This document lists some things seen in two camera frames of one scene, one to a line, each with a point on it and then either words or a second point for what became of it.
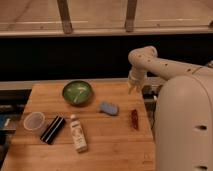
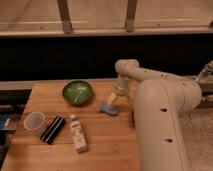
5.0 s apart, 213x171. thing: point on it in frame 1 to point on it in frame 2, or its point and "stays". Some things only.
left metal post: [63, 9] stays
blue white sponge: [109, 108] stays
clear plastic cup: [34, 121] stays
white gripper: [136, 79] to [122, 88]
